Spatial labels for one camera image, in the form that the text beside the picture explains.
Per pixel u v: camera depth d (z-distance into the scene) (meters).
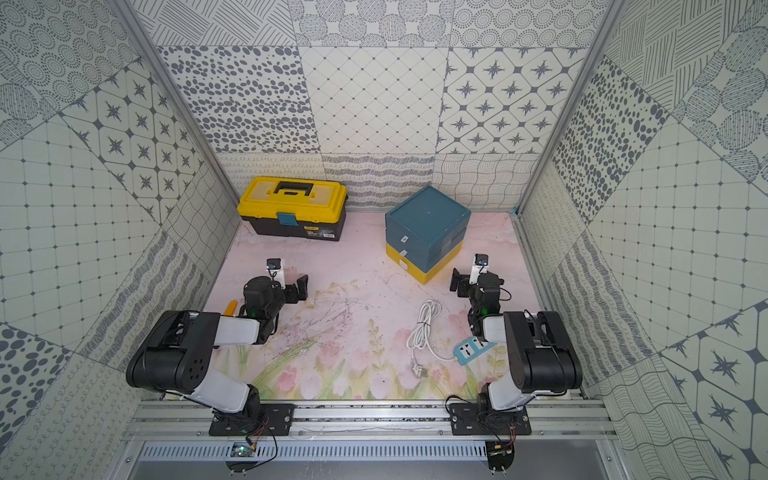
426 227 0.86
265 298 0.74
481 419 0.67
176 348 0.50
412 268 0.96
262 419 0.72
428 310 0.92
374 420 0.76
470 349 0.84
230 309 0.92
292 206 0.99
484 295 0.72
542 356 0.46
